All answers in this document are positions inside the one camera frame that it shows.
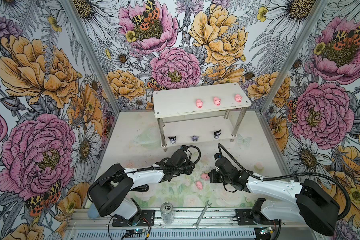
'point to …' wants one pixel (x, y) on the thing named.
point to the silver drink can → (167, 212)
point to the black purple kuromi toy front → (195, 138)
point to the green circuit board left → (139, 230)
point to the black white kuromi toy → (172, 139)
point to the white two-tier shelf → (194, 115)
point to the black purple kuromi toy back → (217, 134)
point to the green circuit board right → (266, 230)
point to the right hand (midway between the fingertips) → (209, 179)
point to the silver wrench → (207, 205)
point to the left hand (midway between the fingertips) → (191, 169)
